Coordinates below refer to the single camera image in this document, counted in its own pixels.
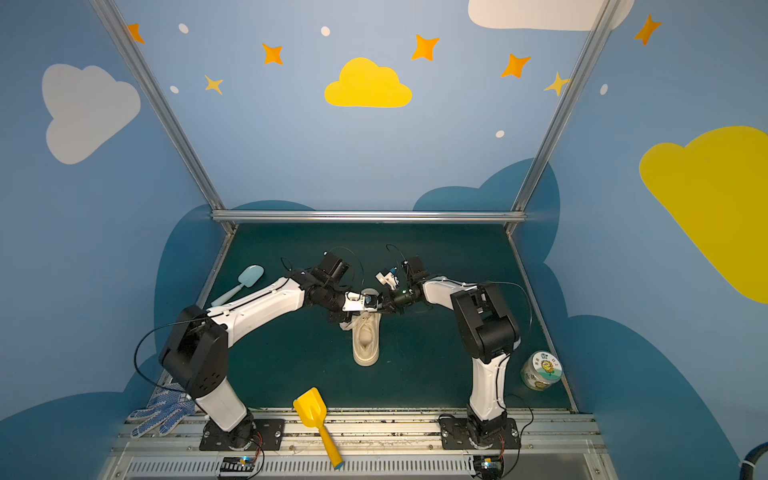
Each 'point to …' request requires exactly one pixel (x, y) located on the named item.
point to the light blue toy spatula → (250, 278)
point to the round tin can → (540, 370)
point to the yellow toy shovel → (312, 411)
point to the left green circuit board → (237, 464)
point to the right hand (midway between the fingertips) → (371, 308)
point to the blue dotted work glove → (169, 404)
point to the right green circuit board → (488, 467)
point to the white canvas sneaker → (366, 337)
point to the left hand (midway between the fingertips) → (355, 304)
